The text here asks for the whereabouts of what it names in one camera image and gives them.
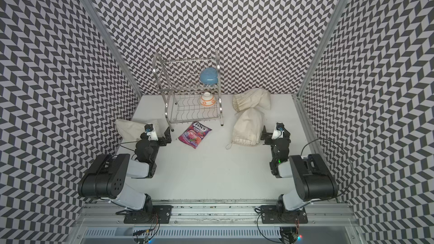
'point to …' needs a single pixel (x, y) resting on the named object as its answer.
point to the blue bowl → (208, 76)
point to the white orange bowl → (207, 100)
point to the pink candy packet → (194, 134)
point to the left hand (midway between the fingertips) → (160, 128)
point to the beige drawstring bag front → (247, 127)
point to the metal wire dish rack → (190, 88)
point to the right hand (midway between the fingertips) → (273, 129)
